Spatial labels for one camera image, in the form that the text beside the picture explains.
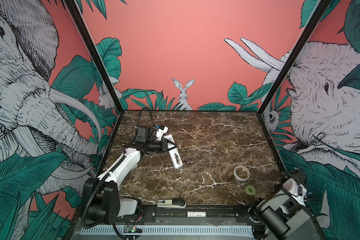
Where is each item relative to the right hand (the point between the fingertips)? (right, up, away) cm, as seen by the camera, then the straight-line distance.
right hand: (281, 194), depth 80 cm
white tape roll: (-19, +9, +9) cm, 22 cm away
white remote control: (-58, +23, -3) cm, 63 cm away
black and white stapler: (-58, -1, -7) cm, 58 cm away
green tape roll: (-16, +1, +2) cm, 16 cm away
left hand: (-58, +28, -2) cm, 64 cm away
